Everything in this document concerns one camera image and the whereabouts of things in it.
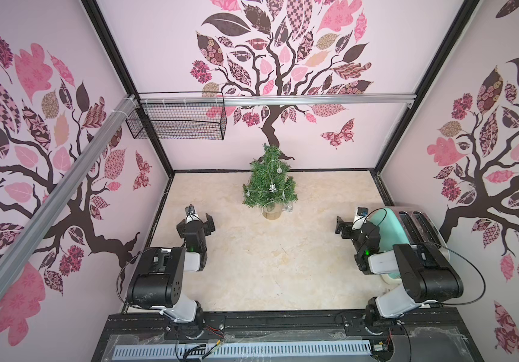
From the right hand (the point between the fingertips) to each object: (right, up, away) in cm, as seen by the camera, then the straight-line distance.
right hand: (350, 215), depth 93 cm
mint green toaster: (+12, -2, -15) cm, 19 cm away
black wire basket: (-73, +43, +2) cm, 84 cm away
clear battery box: (-25, +2, +11) cm, 28 cm away
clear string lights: (-36, +8, -7) cm, 37 cm away
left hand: (-65, -2, +1) cm, 65 cm away
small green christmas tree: (-34, +12, -17) cm, 40 cm away
